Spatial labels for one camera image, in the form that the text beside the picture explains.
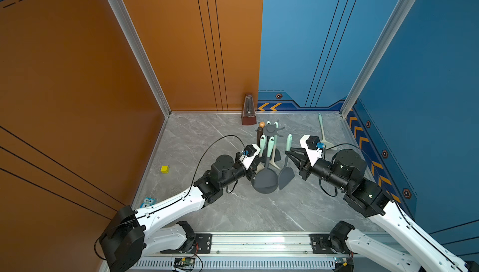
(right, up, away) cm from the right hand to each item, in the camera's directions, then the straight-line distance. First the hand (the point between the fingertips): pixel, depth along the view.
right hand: (289, 149), depth 63 cm
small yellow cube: (-55, -13, +29) cm, 64 cm away
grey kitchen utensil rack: (-6, -1, +1) cm, 6 cm away
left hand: (-8, -2, +9) cm, 13 cm away
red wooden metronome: (-13, +15, +46) cm, 50 cm away
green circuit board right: (+23, -45, +9) cm, 51 cm away
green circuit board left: (-38, -44, +9) cm, 59 cm away
